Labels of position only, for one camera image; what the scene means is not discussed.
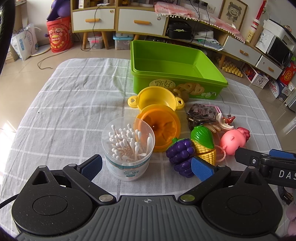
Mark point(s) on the cartoon print tall cup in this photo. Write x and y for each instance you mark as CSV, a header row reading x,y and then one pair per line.
x,y
252,32

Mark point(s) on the clear storage box pink lid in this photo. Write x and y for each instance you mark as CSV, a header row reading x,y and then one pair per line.
x,y
95,42

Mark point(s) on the purple toy grapes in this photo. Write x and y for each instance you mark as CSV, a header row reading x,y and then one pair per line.
x,y
180,150

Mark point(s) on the red hanging decoration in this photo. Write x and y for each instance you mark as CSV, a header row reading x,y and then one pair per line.
x,y
259,10

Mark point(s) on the white printer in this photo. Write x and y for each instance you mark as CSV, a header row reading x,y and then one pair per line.
x,y
279,29

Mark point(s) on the blue white carton box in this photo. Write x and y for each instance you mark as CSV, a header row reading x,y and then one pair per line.
x,y
278,89

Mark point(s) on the pink checked cloth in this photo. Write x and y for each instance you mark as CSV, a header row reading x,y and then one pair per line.
x,y
175,9

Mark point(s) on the red bucket with face print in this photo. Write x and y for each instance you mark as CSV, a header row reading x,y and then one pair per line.
x,y
59,37

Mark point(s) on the beige plastic hair clip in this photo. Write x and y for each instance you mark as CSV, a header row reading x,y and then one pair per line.
x,y
212,128

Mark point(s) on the brown round toy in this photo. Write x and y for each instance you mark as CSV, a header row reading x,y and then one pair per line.
x,y
183,95

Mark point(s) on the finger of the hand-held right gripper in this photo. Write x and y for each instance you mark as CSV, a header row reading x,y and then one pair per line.
x,y
247,156
283,154

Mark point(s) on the black case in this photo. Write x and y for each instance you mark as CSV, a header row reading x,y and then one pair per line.
x,y
179,30

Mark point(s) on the grey fridge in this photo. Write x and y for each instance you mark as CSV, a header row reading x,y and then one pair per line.
x,y
291,99

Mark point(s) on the clear cotton swab container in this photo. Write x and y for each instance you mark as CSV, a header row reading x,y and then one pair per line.
x,y
127,171

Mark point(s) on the green plastic box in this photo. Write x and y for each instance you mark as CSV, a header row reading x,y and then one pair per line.
x,y
161,60

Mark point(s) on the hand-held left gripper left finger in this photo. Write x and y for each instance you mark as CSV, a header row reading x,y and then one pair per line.
x,y
92,165

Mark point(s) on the yellow toy pot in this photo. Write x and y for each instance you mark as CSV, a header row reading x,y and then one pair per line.
x,y
152,97

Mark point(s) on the white round stand base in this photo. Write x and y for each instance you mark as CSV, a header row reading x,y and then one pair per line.
x,y
42,50

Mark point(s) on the framed cartoon picture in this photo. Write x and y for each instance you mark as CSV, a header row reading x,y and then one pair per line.
x,y
232,12

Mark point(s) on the black microwave oven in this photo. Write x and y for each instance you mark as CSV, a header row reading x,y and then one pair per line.
x,y
278,52

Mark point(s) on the small red charm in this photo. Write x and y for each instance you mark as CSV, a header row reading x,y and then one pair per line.
x,y
230,119

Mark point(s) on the white shopping bag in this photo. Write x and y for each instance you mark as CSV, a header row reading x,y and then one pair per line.
x,y
23,44

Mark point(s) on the yellow egg cartons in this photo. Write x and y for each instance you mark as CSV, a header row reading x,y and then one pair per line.
x,y
230,67

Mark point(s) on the red gift box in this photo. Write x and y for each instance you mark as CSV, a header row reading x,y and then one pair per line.
x,y
288,75

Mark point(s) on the stack of folded cloths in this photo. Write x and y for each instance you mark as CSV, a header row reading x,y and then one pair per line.
x,y
207,39

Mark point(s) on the pink fuzzy clothing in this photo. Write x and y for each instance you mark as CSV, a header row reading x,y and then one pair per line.
x,y
292,220

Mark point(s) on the grey checked tablecloth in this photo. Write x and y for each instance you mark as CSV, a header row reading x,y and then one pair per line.
x,y
76,104

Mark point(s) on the purple plush toy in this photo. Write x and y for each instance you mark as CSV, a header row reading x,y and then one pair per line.
x,y
60,8

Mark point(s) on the wall socket strip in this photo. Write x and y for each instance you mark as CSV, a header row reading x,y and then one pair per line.
x,y
203,5

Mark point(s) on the pink toy pig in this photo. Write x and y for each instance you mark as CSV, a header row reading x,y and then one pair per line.
x,y
231,141

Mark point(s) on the wooden cabinet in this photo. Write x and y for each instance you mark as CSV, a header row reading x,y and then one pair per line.
x,y
104,39

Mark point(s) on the white printed cover cloth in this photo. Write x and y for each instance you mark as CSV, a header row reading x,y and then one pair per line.
x,y
263,41

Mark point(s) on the clear storage box blue lid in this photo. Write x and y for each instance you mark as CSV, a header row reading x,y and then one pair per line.
x,y
122,41

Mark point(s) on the white red carton box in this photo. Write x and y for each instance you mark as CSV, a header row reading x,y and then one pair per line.
x,y
256,77

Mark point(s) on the toy corn cob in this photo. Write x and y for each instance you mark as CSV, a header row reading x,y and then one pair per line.
x,y
202,136

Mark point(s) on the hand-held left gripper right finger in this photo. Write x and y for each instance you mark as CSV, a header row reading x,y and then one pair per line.
x,y
201,168

